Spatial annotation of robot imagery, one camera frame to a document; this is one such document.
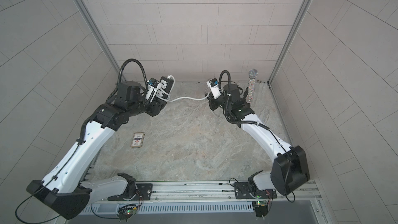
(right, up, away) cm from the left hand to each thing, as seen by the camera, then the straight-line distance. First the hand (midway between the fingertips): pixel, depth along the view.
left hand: (165, 99), depth 70 cm
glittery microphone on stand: (+43, +12, +8) cm, 46 cm away
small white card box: (-20, -24, +16) cm, 35 cm away
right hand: (+19, +2, +8) cm, 21 cm away
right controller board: (+43, -49, -2) cm, 65 cm away
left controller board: (-15, -48, -5) cm, 51 cm away
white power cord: (+2, 0, -3) cm, 4 cm away
